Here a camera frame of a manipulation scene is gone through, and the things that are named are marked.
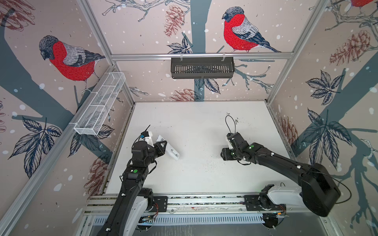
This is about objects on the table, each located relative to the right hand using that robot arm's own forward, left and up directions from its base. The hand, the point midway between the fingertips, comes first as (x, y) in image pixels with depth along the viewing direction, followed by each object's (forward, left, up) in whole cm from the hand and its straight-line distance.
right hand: (223, 156), depth 86 cm
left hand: (0, +32, +14) cm, 35 cm away
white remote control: (-2, +31, +10) cm, 32 cm away
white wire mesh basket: (+16, +69, +28) cm, 76 cm away
